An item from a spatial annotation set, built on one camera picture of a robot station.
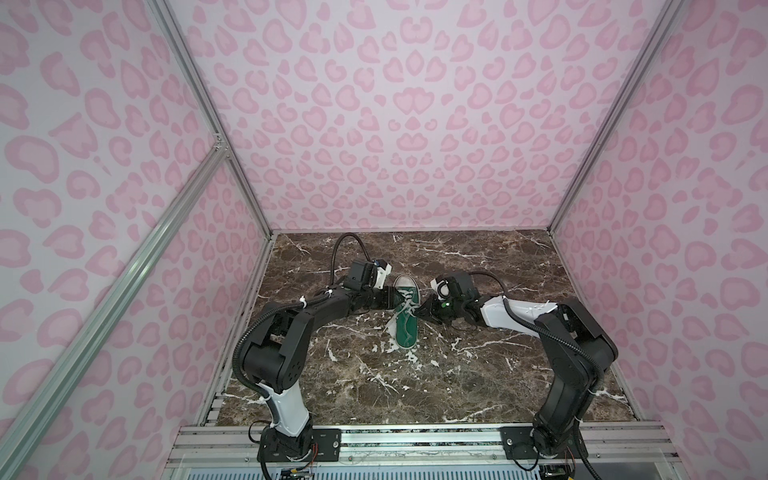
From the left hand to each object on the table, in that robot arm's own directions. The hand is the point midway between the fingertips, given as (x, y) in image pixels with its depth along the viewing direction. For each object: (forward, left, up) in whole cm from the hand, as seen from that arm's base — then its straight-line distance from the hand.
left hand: (402, 294), depth 92 cm
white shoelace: (-2, -2, -3) cm, 4 cm away
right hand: (-5, -4, -1) cm, 7 cm away
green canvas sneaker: (-8, 0, -5) cm, 10 cm away
